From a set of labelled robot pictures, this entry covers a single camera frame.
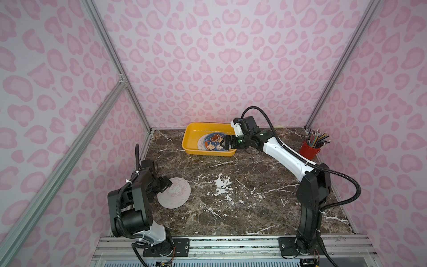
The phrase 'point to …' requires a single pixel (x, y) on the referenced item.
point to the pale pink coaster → (177, 195)
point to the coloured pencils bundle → (314, 139)
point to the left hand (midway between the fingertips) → (164, 189)
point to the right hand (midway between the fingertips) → (228, 143)
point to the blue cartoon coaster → (212, 142)
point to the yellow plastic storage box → (193, 130)
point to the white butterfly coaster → (200, 143)
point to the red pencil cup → (307, 151)
